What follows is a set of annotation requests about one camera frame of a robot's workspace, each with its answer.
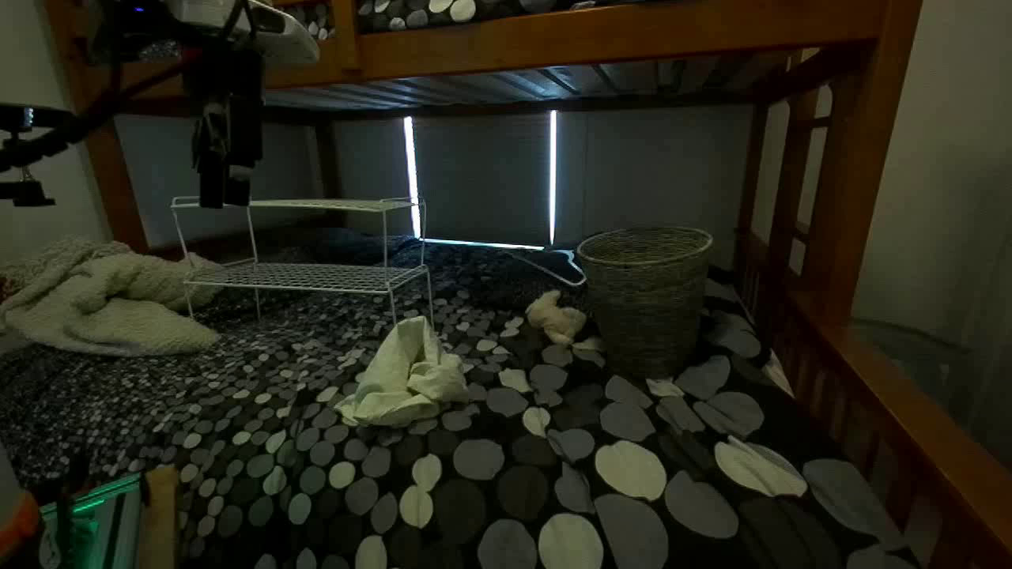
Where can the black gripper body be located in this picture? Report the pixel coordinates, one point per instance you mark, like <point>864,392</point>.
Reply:
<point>225,89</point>

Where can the white cloth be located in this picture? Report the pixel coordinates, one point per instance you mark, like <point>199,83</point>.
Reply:
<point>406,380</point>

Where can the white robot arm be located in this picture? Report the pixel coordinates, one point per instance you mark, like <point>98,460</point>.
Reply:
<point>192,27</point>

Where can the small cream crumpled cloth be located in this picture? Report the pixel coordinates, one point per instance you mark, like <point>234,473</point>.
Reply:
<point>554,320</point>

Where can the black dotted bed cover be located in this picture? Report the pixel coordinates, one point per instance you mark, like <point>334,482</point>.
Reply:
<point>549,462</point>

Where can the cream fluffy blanket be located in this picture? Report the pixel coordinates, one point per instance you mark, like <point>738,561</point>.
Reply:
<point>106,300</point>

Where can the white clothes hanger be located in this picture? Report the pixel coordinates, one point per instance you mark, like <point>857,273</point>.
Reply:
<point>549,261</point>

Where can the green lit device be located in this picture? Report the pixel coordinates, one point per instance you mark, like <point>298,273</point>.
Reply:
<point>97,529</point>

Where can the woven wicker basket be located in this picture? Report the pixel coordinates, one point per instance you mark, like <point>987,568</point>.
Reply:
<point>645,292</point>

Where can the white wire shelf rack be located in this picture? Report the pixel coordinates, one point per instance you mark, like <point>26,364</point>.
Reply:
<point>382,280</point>

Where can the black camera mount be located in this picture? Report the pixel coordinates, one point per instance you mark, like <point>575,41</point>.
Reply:
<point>28,135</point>

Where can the wooden bunk bed frame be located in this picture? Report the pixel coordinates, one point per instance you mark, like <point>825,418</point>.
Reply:
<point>839,70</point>

